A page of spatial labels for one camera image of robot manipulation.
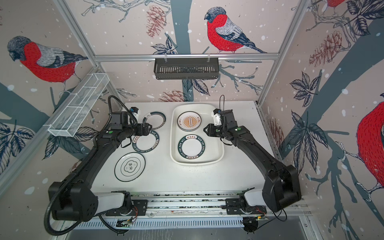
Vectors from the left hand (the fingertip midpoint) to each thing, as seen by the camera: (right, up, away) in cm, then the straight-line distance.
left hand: (143, 125), depth 82 cm
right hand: (+34, -3, 0) cm, 34 cm away
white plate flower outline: (-11, -26, +6) cm, 28 cm away
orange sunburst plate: (+24, +1, +25) cm, 35 cm away
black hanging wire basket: (+13, +40, +25) cm, 49 cm away
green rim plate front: (+27, -15, +13) cm, 33 cm away
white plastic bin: (+41, -18, +9) cm, 46 cm away
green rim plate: (-5, -13, +13) cm, 19 cm away
